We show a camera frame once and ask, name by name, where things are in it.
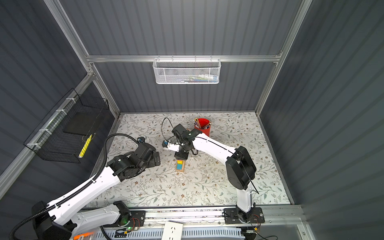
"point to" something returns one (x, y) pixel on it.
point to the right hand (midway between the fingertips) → (180, 154)
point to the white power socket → (172, 231)
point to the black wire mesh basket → (65, 134)
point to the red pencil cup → (202, 124)
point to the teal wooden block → (179, 166)
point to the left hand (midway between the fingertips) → (151, 157)
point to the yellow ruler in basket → (85, 147)
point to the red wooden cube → (179, 160)
